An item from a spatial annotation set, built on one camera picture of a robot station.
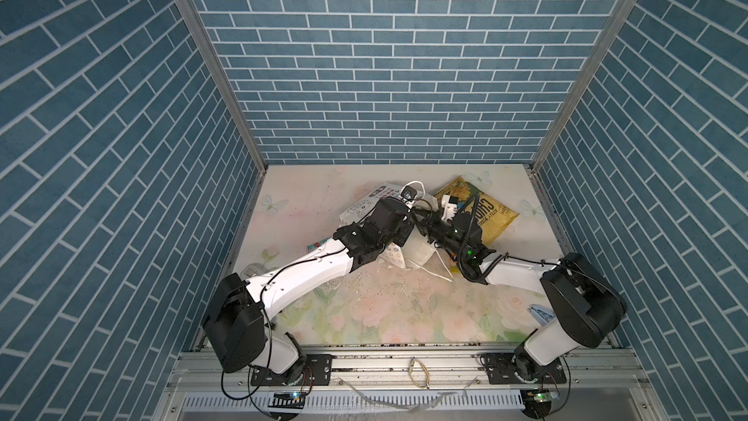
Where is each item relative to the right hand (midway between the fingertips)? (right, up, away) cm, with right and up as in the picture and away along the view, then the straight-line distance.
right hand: (405, 208), depth 82 cm
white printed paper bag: (+3, -12, +4) cm, 13 cm away
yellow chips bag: (+32, -4, +17) cm, 36 cm away
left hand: (0, -2, -2) cm, 3 cm away
